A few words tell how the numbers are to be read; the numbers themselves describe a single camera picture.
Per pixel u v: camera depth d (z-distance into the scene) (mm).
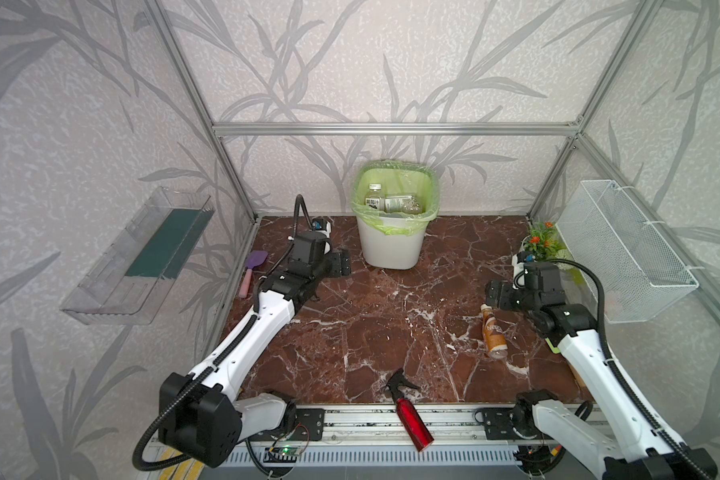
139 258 670
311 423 737
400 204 1007
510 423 733
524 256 693
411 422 713
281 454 715
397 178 976
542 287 576
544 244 912
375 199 971
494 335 845
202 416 383
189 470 677
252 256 1083
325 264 678
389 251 974
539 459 737
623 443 409
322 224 695
